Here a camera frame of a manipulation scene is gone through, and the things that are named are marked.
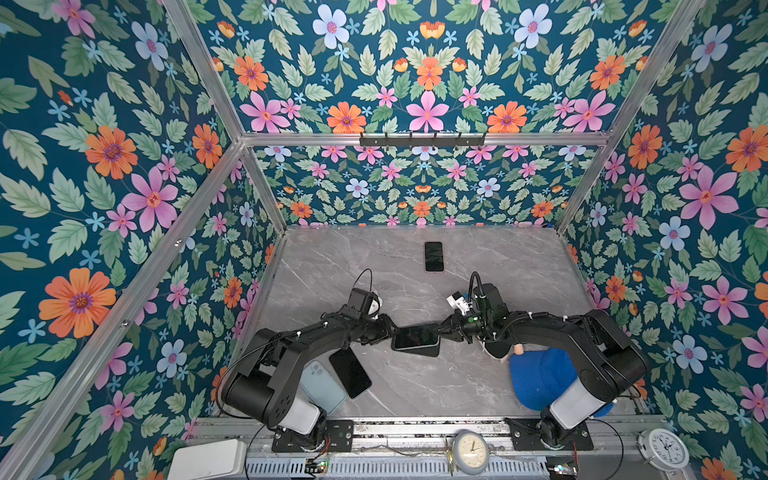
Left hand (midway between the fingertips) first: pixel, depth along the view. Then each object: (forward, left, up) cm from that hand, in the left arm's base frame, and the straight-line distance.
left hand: (400, 326), depth 87 cm
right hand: (-3, -9, +2) cm, 10 cm away
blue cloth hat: (-16, -37, -2) cm, 40 cm away
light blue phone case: (-13, +23, -7) cm, 28 cm away
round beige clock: (-32, -15, -1) cm, 35 cm away
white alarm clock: (-34, -60, -1) cm, 69 cm away
